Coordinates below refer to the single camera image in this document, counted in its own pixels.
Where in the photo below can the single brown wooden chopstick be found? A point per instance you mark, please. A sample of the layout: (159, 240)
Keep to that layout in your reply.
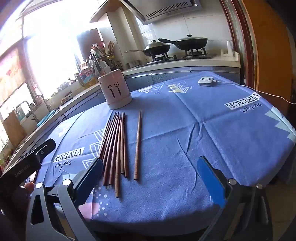
(138, 143)

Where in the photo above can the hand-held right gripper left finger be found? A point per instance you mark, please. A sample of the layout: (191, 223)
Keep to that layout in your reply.
(92, 178)

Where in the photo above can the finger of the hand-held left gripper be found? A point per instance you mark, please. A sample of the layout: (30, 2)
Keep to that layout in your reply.
(46, 148)

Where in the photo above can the range hood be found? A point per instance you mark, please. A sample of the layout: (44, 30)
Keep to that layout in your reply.
(148, 10)

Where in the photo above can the smartphone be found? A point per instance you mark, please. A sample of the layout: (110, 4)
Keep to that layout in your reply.
(33, 176)

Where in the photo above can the cluttered seasoning rack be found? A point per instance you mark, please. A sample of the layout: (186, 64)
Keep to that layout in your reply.
(104, 53)

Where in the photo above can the tall metal faucet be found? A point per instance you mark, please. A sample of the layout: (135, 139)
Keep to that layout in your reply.
(46, 100)

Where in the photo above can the blue sink tray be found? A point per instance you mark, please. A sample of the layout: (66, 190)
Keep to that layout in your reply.
(47, 118)

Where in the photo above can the gas stove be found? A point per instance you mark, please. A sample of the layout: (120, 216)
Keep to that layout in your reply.
(175, 59)

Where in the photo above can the wooden door frame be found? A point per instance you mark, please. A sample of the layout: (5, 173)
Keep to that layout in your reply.
(266, 34)

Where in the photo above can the person's left hand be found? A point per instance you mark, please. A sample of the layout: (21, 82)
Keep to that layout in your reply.
(29, 187)

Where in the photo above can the cooking oil bottle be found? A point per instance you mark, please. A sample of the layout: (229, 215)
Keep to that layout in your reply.
(87, 77)

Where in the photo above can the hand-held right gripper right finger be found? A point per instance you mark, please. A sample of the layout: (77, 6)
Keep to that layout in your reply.
(212, 183)

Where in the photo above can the blue printed tablecloth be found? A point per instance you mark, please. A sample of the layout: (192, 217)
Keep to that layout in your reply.
(185, 129)

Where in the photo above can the angular metal faucet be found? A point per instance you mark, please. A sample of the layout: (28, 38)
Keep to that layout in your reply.
(25, 106)

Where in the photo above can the kitchen window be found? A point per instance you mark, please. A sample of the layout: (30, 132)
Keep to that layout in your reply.
(50, 46)

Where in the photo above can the white cylindrical utensil holder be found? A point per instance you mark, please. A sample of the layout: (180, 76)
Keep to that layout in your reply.
(114, 90)

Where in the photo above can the bundle of brown chopsticks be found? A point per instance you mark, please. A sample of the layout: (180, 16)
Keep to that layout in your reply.
(118, 150)

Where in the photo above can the black frying pan with lid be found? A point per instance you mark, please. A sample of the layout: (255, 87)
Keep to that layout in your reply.
(189, 42)

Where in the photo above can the wooden cutting board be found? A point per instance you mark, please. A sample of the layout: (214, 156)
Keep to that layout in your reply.
(13, 127)

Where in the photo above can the grey wok with lid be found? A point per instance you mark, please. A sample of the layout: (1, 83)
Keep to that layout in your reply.
(157, 47)

